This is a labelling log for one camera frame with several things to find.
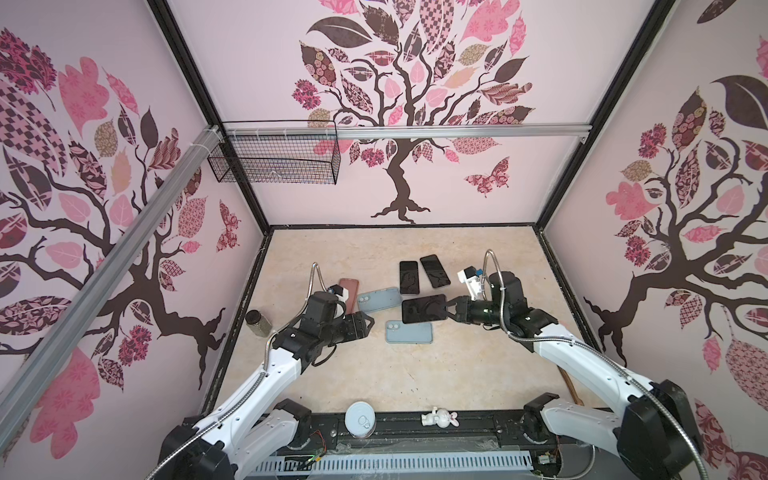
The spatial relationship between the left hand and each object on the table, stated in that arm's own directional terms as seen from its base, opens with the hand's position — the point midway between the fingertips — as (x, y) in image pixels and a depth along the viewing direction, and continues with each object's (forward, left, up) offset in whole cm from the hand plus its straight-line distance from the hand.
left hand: (365, 328), depth 80 cm
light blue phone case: (+16, -3, -12) cm, 21 cm away
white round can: (-21, 0, -5) cm, 22 cm away
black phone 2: (+28, -23, -11) cm, 38 cm away
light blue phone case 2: (+4, -10, -12) cm, 16 cm away
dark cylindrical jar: (+4, +32, -4) cm, 32 cm away
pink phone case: (+22, +7, -12) cm, 26 cm away
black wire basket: (+51, +30, +23) cm, 63 cm away
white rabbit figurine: (-21, -20, -8) cm, 30 cm away
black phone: (+26, -14, -13) cm, 32 cm away
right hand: (+4, -20, +6) cm, 22 cm away
